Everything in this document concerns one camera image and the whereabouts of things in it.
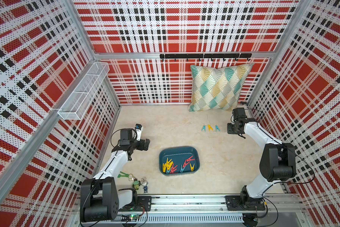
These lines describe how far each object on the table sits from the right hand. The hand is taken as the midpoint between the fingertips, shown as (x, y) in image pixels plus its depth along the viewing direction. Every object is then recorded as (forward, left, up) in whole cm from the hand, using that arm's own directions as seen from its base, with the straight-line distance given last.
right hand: (235, 129), depth 92 cm
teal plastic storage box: (-18, +38, -9) cm, 43 cm away
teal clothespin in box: (-24, +36, -8) cm, 44 cm away
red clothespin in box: (-24, +41, -8) cm, 48 cm away
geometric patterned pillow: (+22, +11, +16) cm, 29 cm away
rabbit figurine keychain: (-32, +57, -7) cm, 66 cm away
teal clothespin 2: (+8, +8, -10) cm, 15 cm away
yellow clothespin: (-22, +29, -9) cm, 38 cm away
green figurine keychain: (-32, +62, -7) cm, 70 cm away
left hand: (-7, +60, -1) cm, 61 cm away
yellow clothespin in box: (-21, +45, -8) cm, 50 cm away
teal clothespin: (+8, +19, -10) cm, 23 cm away
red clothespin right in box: (-20, +33, -8) cm, 40 cm away
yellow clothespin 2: (+8, +14, -9) cm, 19 cm away
